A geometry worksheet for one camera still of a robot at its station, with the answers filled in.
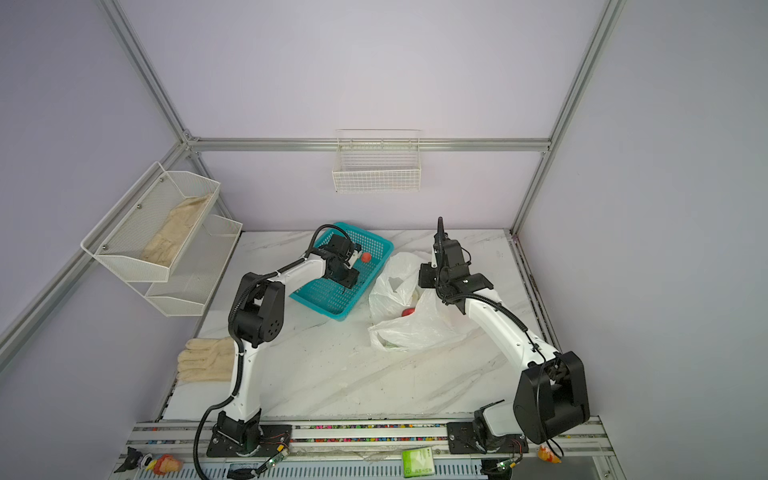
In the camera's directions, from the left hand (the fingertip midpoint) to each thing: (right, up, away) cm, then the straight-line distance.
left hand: (347, 278), depth 104 cm
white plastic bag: (+20, -9, -24) cm, 32 cm away
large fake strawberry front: (+21, -10, -10) cm, 25 cm away
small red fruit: (+6, +7, +3) cm, 10 cm away
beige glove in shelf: (-43, +13, -25) cm, 52 cm away
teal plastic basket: (-5, -7, -3) cm, 9 cm away
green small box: (+22, -41, -35) cm, 58 cm away
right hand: (+25, +4, -19) cm, 32 cm away
